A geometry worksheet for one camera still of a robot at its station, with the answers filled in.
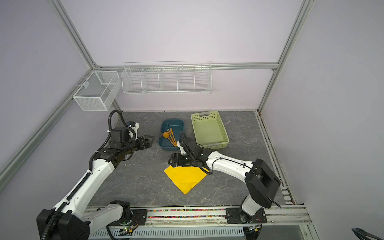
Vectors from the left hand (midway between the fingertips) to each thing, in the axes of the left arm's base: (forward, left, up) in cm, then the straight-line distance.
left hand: (148, 140), depth 80 cm
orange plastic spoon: (+17, -5, -19) cm, 26 cm away
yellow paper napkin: (-15, -19, -20) cm, 31 cm away
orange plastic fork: (+20, -7, -20) cm, 29 cm away
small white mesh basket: (+34, +35, +7) cm, 50 cm away
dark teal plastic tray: (+23, -13, -18) cm, 32 cm away
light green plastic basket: (+20, -36, -21) cm, 46 cm away
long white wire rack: (+41, -9, +11) cm, 44 cm away
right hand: (-10, -13, -8) cm, 18 cm away
